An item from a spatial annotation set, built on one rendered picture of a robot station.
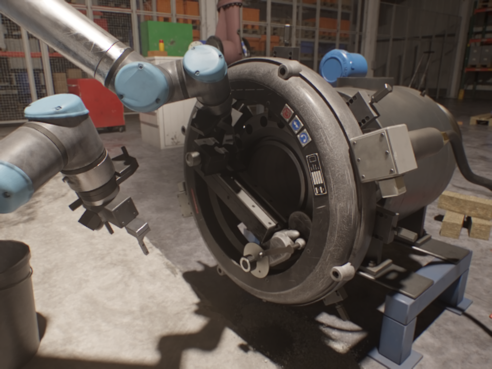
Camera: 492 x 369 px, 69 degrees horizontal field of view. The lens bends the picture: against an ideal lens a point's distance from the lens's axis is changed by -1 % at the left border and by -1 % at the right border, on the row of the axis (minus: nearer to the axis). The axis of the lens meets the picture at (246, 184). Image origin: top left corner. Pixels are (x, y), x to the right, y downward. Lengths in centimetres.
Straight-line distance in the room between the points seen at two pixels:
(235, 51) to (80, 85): 242
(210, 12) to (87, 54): 864
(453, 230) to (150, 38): 700
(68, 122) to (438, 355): 136
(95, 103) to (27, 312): 508
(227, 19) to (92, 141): 503
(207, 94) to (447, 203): 205
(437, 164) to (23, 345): 157
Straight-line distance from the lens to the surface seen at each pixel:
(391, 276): 140
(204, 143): 115
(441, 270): 154
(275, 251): 104
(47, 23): 77
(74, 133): 67
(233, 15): 558
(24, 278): 141
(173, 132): 494
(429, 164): 143
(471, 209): 262
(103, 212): 78
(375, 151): 83
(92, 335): 158
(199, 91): 85
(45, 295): 190
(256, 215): 105
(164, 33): 839
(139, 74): 71
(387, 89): 92
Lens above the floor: 93
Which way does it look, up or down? 17 degrees down
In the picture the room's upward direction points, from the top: straight up
